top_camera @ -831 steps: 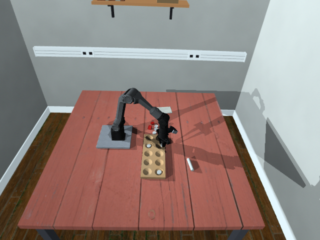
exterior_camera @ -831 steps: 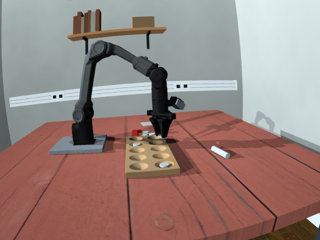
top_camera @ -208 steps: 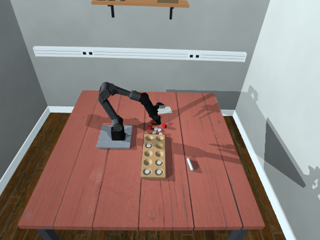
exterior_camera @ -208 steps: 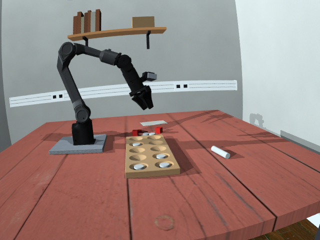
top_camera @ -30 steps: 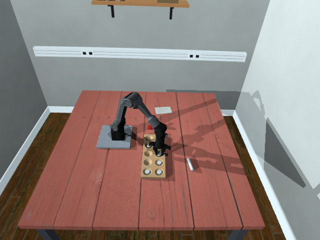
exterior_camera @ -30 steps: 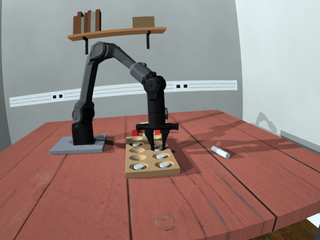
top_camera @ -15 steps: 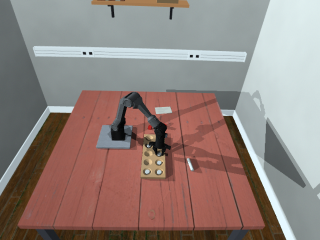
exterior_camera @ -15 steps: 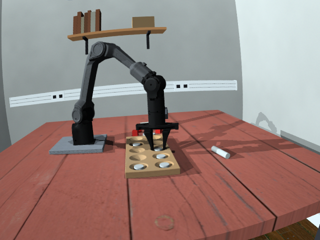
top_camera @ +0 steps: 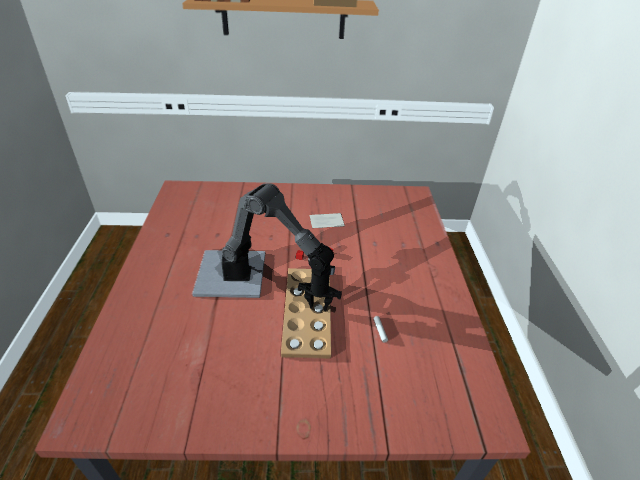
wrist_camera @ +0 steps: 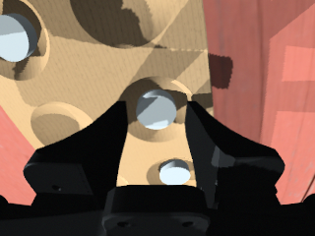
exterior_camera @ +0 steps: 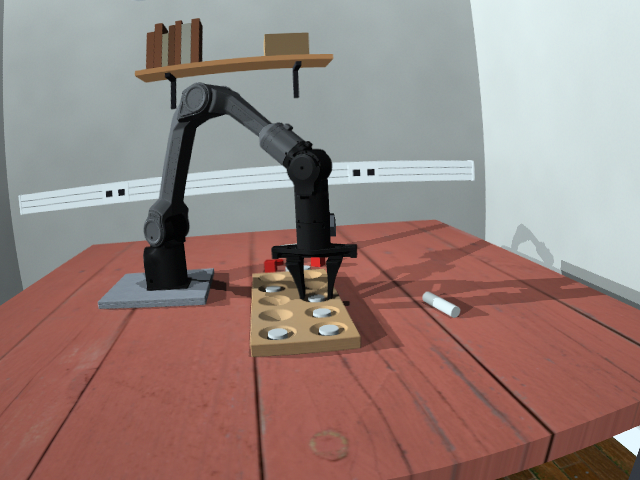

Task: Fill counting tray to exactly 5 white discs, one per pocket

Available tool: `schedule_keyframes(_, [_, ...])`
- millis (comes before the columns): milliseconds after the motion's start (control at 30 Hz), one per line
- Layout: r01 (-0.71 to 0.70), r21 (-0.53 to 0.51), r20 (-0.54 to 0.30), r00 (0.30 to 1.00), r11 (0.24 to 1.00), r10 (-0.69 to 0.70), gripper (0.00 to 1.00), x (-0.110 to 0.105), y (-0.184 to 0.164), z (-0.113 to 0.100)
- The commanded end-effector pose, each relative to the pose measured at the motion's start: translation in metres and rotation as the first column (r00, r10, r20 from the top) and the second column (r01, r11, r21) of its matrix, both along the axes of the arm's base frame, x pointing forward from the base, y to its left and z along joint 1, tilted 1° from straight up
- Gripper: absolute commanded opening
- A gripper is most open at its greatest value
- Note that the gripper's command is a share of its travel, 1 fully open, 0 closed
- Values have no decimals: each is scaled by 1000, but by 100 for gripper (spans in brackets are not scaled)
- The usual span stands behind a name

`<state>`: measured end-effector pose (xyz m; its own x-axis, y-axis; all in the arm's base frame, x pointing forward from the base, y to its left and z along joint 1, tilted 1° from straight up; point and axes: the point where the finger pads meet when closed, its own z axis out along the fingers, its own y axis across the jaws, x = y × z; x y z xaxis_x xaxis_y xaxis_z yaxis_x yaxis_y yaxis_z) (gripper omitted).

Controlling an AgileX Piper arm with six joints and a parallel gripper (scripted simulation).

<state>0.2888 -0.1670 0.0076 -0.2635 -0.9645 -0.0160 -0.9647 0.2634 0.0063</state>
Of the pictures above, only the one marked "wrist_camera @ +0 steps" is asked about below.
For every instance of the white disc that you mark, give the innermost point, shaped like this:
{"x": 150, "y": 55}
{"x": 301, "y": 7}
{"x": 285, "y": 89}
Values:
{"x": 174, "y": 172}
{"x": 18, "y": 38}
{"x": 156, "y": 109}

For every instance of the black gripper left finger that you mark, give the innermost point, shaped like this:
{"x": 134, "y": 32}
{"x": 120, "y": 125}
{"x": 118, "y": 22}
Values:
{"x": 76, "y": 173}

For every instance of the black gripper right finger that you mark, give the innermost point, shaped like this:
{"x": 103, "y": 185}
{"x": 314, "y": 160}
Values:
{"x": 235, "y": 173}

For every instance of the tan wooden counting tray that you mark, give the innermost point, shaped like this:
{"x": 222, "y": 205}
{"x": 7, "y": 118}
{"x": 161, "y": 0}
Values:
{"x": 92, "y": 53}

